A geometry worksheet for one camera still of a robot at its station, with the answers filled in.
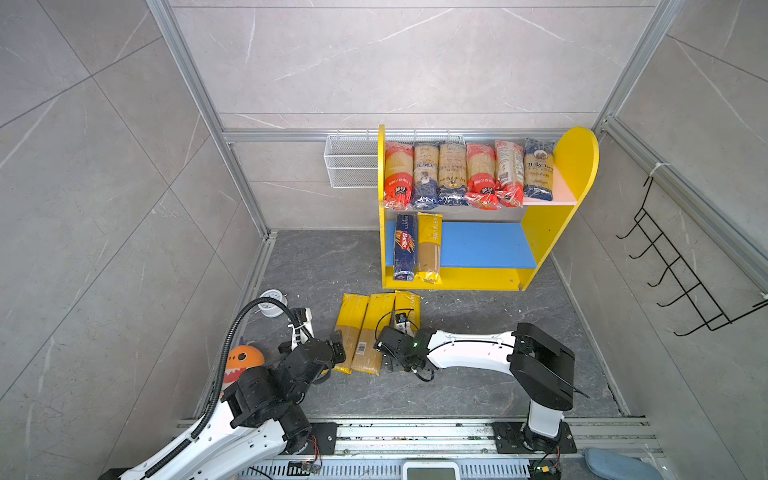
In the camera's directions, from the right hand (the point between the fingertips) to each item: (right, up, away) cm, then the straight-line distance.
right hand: (400, 354), depth 87 cm
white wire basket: (-16, +62, +14) cm, 66 cm away
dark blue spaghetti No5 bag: (+2, +32, +4) cm, 32 cm away
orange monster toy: (-43, +2, -10) cm, 44 cm away
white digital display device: (+6, -19, -21) cm, 29 cm away
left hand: (-19, +11, -16) cm, 27 cm away
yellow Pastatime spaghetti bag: (+10, +35, +8) cm, 37 cm away
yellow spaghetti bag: (-16, +11, +7) cm, 20 cm away
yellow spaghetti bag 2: (-7, +10, +6) cm, 14 cm away
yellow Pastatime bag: (+2, +15, +11) cm, 18 cm away
